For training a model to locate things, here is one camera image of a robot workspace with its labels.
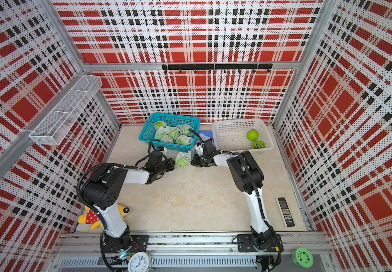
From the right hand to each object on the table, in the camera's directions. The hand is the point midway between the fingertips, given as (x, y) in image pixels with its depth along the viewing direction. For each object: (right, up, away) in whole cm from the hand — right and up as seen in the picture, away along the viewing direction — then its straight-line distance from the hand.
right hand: (193, 162), depth 101 cm
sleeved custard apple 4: (-6, +14, +3) cm, 15 cm away
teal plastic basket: (-30, +22, +7) cm, 38 cm away
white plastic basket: (+25, +17, +14) cm, 33 cm away
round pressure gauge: (-19, -36, -34) cm, 53 cm away
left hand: (-10, +1, -1) cm, 10 cm away
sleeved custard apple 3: (-14, +19, +7) cm, 24 cm away
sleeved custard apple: (-24, +25, +12) cm, 36 cm away
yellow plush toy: (-45, -22, -24) cm, 56 cm away
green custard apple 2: (+38, +17, +7) cm, 42 cm away
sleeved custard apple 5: (-17, +15, +4) cm, 23 cm away
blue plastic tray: (+9, +18, +10) cm, 23 cm away
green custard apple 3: (+40, +10, 0) cm, 41 cm away
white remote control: (+47, -22, -19) cm, 55 cm away
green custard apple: (-5, +1, -8) cm, 9 cm away
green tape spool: (+46, -34, -34) cm, 67 cm away
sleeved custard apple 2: (-6, +21, +10) cm, 24 cm away
